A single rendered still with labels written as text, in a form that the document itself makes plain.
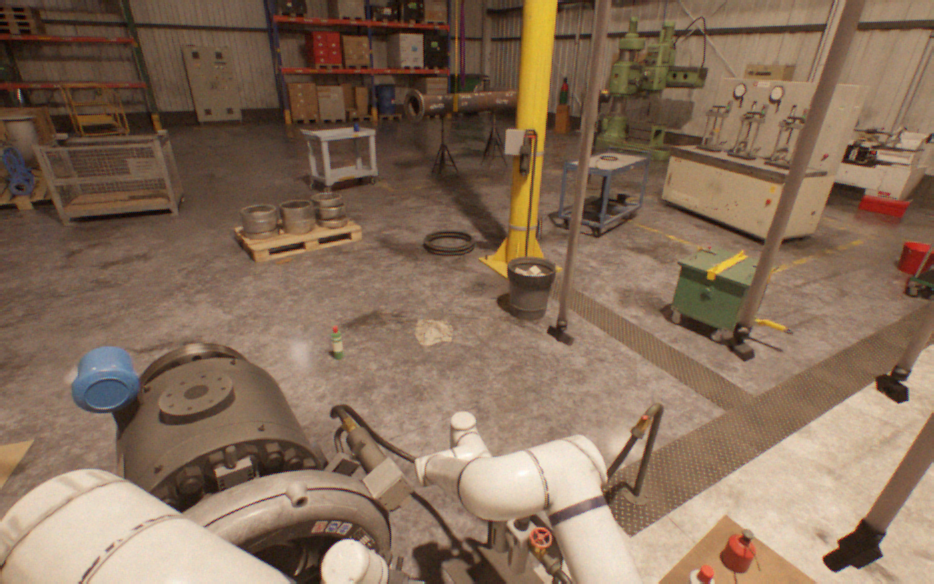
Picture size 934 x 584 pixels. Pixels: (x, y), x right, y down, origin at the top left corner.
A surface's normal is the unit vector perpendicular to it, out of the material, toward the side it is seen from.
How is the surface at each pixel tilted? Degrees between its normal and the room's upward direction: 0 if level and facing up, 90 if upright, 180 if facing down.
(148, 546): 8
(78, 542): 17
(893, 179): 90
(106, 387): 90
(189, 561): 25
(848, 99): 90
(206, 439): 3
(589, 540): 38
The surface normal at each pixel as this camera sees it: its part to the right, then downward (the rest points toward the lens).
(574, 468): 0.19, -0.58
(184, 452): -0.18, -0.80
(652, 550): 0.02, -0.89
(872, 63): -0.87, 0.21
